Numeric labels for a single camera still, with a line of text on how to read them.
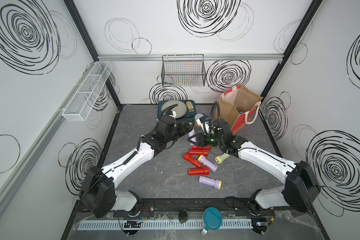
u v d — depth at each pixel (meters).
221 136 0.62
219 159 0.87
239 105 1.09
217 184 0.78
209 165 0.86
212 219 0.64
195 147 0.93
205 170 0.83
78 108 0.72
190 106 1.15
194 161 0.87
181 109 1.17
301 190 0.41
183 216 0.63
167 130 0.60
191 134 0.74
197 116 1.12
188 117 1.15
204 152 0.90
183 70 1.24
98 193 0.40
